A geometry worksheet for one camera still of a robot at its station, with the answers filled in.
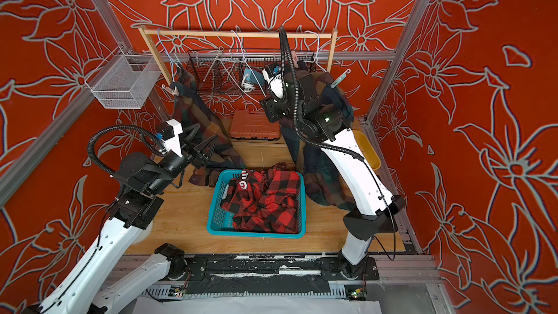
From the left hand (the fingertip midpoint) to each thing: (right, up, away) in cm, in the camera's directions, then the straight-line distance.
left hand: (206, 129), depth 59 cm
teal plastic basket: (-2, -34, +21) cm, 40 cm away
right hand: (+15, +10, +4) cm, 19 cm away
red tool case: (+7, +5, +53) cm, 54 cm away
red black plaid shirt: (+16, -26, +21) cm, 37 cm away
